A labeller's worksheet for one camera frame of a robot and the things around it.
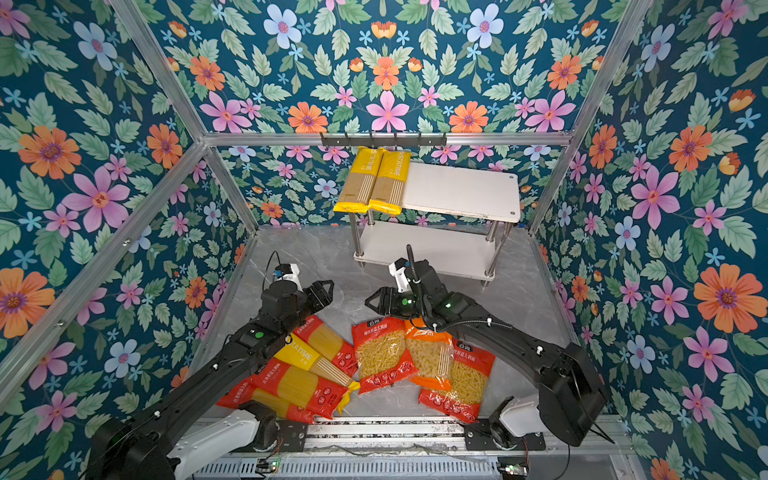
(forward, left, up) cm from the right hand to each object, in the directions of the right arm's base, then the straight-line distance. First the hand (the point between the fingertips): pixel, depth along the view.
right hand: (378, 296), depth 76 cm
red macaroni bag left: (-9, -1, -17) cm, 19 cm away
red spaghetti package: (-4, +18, -19) cm, 27 cm away
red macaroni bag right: (-12, -25, -18) cm, 33 cm away
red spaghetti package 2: (-18, +21, -18) cm, 33 cm away
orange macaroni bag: (-8, -14, -16) cm, 23 cm away
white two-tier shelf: (+51, -25, -20) cm, 60 cm away
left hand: (+4, +13, -1) cm, 14 cm away
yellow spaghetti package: (-9, +24, -17) cm, 31 cm away
